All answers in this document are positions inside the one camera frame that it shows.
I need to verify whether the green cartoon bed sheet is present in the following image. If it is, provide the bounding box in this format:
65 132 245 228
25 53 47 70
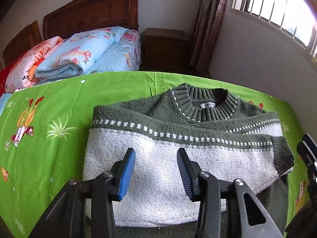
1 71 303 237

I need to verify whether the green and grey knit sweater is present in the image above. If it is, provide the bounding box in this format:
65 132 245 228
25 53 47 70
83 83 294 229

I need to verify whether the dark wooden nightstand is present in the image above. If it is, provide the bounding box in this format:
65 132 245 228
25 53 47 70
141 28 189 74

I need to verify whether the dark wooden headboard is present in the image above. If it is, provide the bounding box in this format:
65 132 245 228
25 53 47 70
2 0 139 67

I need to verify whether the barred window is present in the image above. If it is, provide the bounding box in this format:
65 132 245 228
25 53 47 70
232 0 316 59

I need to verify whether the pink floral curtain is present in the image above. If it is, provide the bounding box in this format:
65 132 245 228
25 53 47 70
190 0 226 73

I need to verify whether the light blue floral quilt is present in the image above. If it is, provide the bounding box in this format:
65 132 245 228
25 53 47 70
34 26 141 82

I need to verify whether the red blanket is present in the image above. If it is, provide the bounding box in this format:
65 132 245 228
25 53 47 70
1 55 23 96

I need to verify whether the pink orange floral quilt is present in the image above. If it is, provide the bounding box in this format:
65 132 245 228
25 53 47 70
5 36 63 93

